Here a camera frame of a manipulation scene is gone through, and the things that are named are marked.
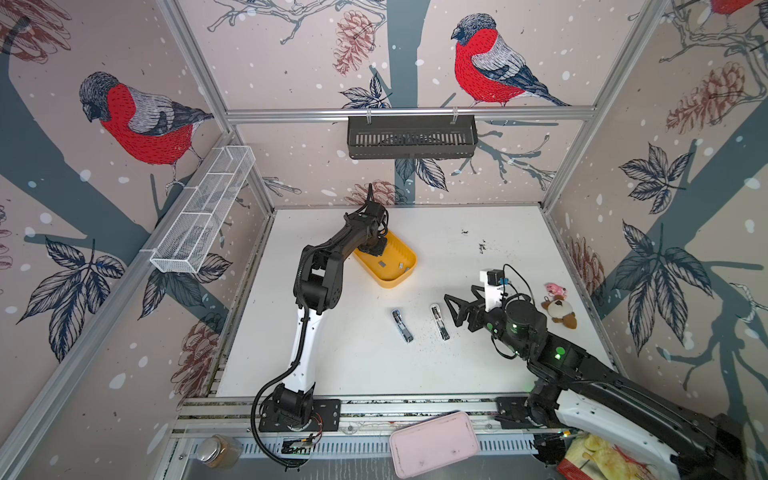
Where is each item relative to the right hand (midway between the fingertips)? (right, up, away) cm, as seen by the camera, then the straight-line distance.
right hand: (455, 296), depth 73 cm
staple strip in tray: (-20, +5, +30) cm, 37 cm away
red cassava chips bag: (+30, -35, -8) cm, 47 cm away
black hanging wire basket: (-11, +51, +33) cm, 62 cm away
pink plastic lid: (-6, -33, -6) cm, 34 cm away
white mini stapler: (-2, -10, +16) cm, 19 cm away
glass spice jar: (-52, -30, -12) cm, 61 cm away
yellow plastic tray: (-15, +4, +31) cm, 35 cm away
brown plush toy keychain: (+36, -7, +17) cm, 40 cm away
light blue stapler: (-12, -14, +13) cm, 23 cm away
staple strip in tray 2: (-13, +4, +30) cm, 33 cm away
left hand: (-22, +10, +32) cm, 40 cm away
